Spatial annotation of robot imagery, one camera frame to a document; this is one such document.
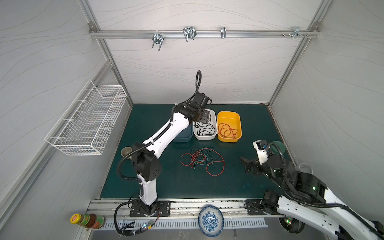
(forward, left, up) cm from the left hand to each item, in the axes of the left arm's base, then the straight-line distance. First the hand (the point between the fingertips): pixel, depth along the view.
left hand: (204, 112), depth 83 cm
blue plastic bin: (-3, +11, -20) cm, 23 cm away
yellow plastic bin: (+16, -23, -24) cm, 37 cm away
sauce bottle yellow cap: (-50, +47, -12) cm, 70 cm away
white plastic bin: (+15, -7, -19) cm, 26 cm away
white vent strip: (-48, -12, -25) cm, 56 cm away
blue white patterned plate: (-48, -4, -24) cm, 53 cm away
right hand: (-22, -22, -1) cm, 31 cm away
